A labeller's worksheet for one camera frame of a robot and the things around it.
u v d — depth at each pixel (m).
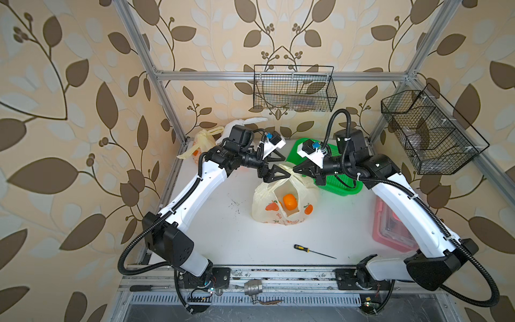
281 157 0.70
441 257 0.39
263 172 0.61
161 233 0.40
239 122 1.01
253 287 0.69
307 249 0.81
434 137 0.74
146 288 0.72
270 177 0.61
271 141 0.59
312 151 0.54
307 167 0.59
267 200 0.70
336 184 0.60
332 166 0.56
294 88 0.96
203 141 0.92
